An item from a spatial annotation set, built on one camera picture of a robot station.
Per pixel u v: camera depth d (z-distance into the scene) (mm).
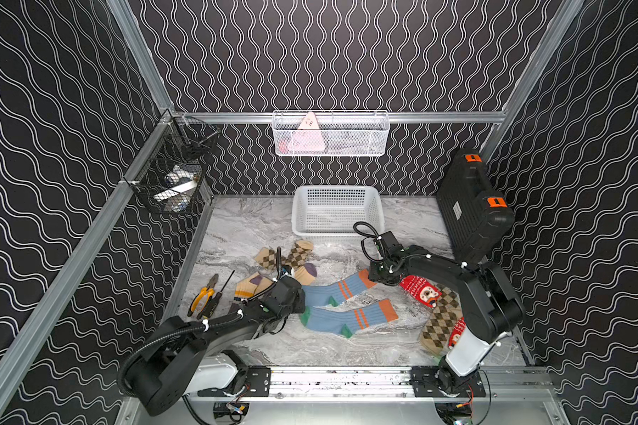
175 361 430
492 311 474
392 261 708
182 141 983
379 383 764
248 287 917
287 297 681
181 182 846
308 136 901
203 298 902
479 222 847
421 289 922
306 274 953
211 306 860
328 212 1136
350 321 862
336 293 917
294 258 997
